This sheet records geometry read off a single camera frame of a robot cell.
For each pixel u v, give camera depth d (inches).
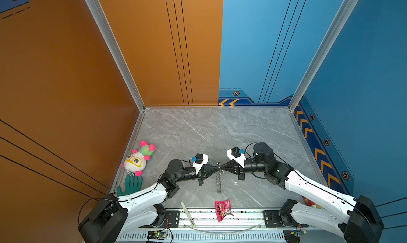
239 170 24.5
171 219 28.8
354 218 15.5
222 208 29.8
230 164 26.2
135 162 33.4
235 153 22.9
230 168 26.1
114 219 16.2
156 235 27.8
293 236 27.5
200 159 23.9
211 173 26.9
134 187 32.5
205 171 25.5
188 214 29.7
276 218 28.7
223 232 27.9
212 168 26.0
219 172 26.8
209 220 29.3
